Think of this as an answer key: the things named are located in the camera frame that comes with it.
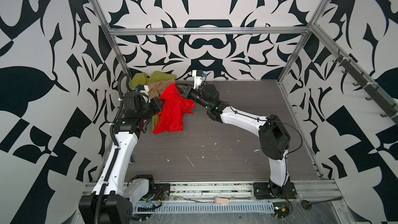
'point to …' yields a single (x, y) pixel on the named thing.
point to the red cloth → (170, 118)
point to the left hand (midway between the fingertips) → (164, 97)
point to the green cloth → (145, 79)
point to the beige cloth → (155, 89)
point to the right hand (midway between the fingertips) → (174, 84)
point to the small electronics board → (281, 209)
